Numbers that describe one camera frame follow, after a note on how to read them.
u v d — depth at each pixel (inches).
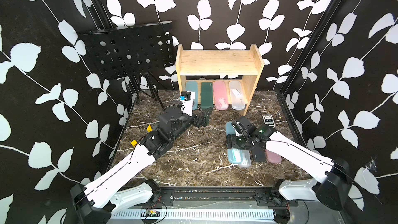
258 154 33.5
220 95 35.5
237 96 34.7
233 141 27.4
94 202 14.7
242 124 23.7
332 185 15.2
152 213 27.9
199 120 22.3
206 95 34.7
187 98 21.1
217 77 46.1
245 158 33.7
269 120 40.5
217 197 30.0
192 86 36.4
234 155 28.9
